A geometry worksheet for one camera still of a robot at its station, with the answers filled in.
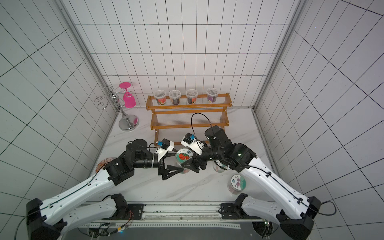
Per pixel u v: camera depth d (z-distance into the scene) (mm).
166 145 544
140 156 532
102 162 854
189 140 525
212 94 796
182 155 621
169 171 558
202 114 473
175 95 797
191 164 541
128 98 1000
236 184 742
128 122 1086
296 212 372
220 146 474
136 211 727
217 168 831
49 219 388
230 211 732
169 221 715
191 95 795
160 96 794
